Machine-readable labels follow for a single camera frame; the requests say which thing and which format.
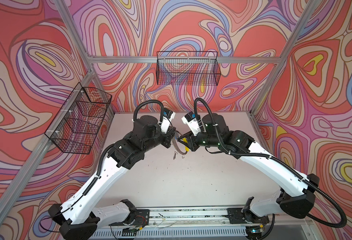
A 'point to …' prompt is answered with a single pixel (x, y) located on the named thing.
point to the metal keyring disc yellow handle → (175, 136)
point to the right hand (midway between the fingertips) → (182, 142)
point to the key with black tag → (174, 156)
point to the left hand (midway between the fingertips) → (176, 127)
